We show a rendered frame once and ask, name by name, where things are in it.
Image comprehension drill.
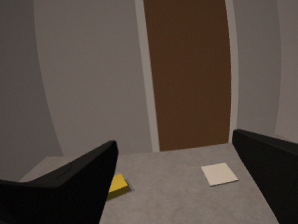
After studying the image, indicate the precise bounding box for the yellow rectangular block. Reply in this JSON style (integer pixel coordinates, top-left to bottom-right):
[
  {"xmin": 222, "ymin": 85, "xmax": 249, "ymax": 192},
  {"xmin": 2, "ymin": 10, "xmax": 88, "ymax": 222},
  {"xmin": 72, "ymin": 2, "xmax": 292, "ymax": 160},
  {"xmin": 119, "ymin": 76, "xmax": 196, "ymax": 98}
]
[{"xmin": 106, "ymin": 175, "xmax": 129, "ymax": 201}]

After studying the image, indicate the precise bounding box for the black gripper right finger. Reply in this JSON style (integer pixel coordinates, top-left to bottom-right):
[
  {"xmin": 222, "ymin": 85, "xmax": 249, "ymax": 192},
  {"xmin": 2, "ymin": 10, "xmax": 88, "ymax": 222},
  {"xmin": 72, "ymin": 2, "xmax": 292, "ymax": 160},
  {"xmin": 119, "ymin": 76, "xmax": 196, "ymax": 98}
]
[{"xmin": 231, "ymin": 128, "xmax": 298, "ymax": 224}]

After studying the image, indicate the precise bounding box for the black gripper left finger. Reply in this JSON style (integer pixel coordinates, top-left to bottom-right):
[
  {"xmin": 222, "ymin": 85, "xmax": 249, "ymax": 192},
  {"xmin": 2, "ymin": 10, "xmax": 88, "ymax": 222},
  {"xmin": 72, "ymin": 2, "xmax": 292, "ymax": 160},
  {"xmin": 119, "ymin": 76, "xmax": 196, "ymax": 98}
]
[{"xmin": 0, "ymin": 140, "xmax": 118, "ymax": 224}]

